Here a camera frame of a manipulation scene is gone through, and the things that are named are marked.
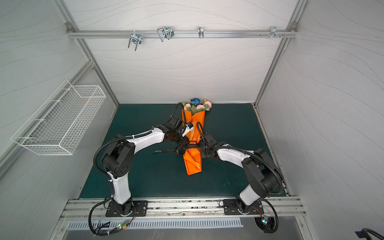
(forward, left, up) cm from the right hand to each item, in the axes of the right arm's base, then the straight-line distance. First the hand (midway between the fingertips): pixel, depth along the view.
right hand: (208, 145), depth 93 cm
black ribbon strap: (-4, +18, 0) cm, 18 cm away
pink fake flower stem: (+35, +1, +1) cm, 35 cm away
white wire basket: (-8, +71, +30) cm, 77 cm away
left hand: (+3, +12, +3) cm, 13 cm away
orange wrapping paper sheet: (-9, +9, +2) cm, 13 cm away
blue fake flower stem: (+36, +10, +4) cm, 38 cm away
